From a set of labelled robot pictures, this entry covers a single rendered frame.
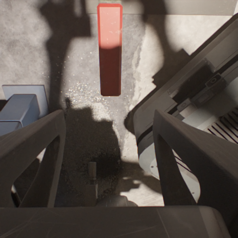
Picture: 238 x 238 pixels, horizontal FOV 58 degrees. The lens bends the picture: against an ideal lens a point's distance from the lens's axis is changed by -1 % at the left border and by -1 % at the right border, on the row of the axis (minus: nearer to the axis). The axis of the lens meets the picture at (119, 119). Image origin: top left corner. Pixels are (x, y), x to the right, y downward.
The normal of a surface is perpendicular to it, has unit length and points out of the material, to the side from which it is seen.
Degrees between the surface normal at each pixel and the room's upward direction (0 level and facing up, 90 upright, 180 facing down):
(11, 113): 90
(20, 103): 90
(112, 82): 0
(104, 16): 0
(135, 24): 0
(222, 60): 90
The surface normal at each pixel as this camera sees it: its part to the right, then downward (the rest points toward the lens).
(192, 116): -0.51, 0.04
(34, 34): 0.03, 0.58
